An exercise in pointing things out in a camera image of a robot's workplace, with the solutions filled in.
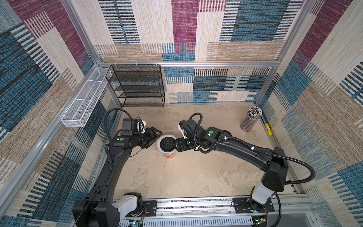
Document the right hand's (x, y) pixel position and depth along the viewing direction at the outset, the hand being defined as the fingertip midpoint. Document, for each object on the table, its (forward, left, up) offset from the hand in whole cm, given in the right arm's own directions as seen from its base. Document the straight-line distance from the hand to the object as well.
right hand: (181, 146), depth 77 cm
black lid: (+1, +8, +2) cm, 8 cm away
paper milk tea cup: (0, +7, -10) cm, 12 cm away
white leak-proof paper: (+3, +13, 0) cm, 13 cm away
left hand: (+5, +12, +4) cm, 13 cm away
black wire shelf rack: (+51, +33, +2) cm, 61 cm away
